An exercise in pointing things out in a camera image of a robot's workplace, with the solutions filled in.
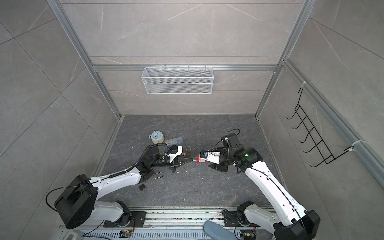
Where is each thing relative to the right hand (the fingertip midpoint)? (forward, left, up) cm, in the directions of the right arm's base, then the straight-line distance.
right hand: (212, 156), depth 75 cm
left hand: (-2, +10, +4) cm, 11 cm away
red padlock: (-4, +7, +3) cm, 9 cm away
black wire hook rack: (-3, -45, +12) cm, 47 cm away
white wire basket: (+53, +20, +11) cm, 58 cm away
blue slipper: (-31, -1, -16) cm, 35 cm away
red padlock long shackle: (-3, +30, -19) cm, 36 cm away
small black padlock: (-9, +39, -19) cm, 44 cm away
